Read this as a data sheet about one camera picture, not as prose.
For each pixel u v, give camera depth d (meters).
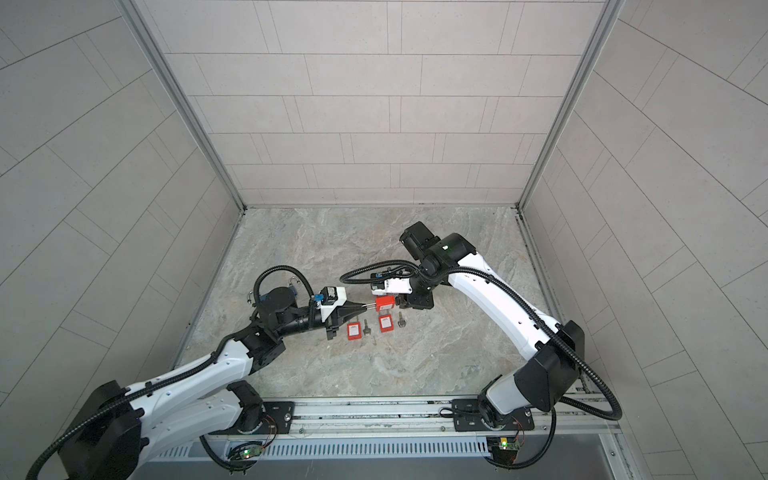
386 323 0.85
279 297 0.58
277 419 0.70
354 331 0.84
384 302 0.68
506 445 0.68
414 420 0.71
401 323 0.87
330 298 0.58
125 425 0.39
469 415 0.71
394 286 0.62
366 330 0.85
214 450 0.67
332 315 0.62
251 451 0.64
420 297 0.63
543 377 0.38
